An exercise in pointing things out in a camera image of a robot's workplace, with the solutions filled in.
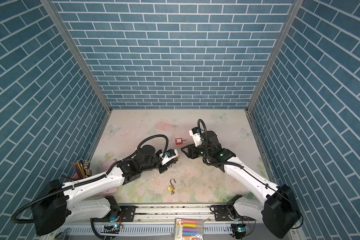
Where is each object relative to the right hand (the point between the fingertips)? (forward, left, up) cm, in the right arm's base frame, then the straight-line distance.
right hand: (183, 147), depth 78 cm
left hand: (-5, +3, -3) cm, 7 cm away
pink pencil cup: (-14, +51, -5) cm, 53 cm away
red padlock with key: (+14, +5, -16) cm, 22 cm away
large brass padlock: (-15, +6, -20) cm, 26 cm away
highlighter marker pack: (-33, -5, -18) cm, 38 cm away
